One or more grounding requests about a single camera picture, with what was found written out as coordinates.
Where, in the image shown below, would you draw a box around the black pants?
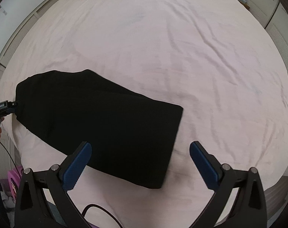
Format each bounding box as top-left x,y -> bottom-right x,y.
15,70 -> 183,189

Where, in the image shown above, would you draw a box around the purple object on floor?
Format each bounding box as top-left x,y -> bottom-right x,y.
7,166 -> 24,201

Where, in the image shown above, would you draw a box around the pink bed sheet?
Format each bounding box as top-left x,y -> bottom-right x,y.
0,0 -> 288,227

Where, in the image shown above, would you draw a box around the white wardrobe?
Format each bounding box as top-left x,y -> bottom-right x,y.
240,0 -> 288,72

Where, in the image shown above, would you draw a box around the black cable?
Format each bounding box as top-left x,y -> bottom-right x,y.
0,140 -> 124,228

